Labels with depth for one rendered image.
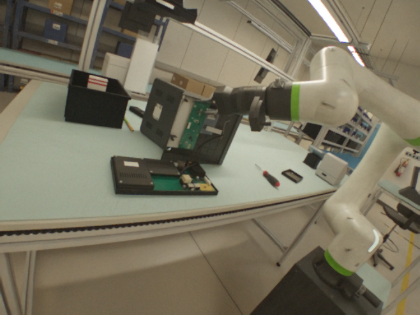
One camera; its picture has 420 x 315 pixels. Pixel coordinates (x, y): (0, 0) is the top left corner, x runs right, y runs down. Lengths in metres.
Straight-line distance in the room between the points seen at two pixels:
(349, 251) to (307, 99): 0.56
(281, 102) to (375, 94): 0.26
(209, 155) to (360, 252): 0.60
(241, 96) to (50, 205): 0.45
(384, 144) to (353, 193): 0.22
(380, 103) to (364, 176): 0.36
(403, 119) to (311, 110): 0.30
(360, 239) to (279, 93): 0.56
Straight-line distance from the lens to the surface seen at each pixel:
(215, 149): 0.71
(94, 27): 1.12
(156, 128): 0.71
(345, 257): 0.85
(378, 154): 0.91
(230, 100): 0.52
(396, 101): 0.67
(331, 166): 1.25
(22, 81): 4.28
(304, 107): 0.46
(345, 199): 0.92
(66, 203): 0.42
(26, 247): 0.45
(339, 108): 0.46
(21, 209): 0.41
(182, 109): 0.58
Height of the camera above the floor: 1.28
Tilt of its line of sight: 19 degrees down
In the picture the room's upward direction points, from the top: 22 degrees clockwise
